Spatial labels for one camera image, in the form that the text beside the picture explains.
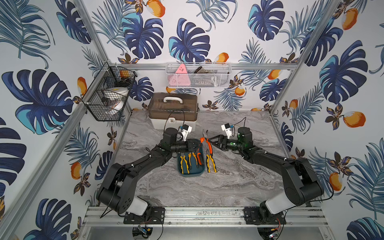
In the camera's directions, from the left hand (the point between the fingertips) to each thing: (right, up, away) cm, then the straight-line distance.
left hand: (201, 143), depth 79 cm
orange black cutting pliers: (-1, -10, +13) cm, 17 cm away
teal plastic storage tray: (-5, -14, +13) cm, 20 cm away
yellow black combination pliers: (+4, -13, +14) cm, 19 cm away
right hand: (+5, 0, +5) cm, 7 cm away
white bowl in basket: (-46, +25, +2) cm, 52 cm away
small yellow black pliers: (-11, -11, +15) cm, 22 cm away
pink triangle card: (-12, +38, +11) cm, 41 cm away
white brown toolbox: (-20, +21, +34) cm, 45 cm away
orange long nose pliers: (+2, +2, +4) cm, 4 cm away
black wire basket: (-57, +40, +15) cm, 71 cm away
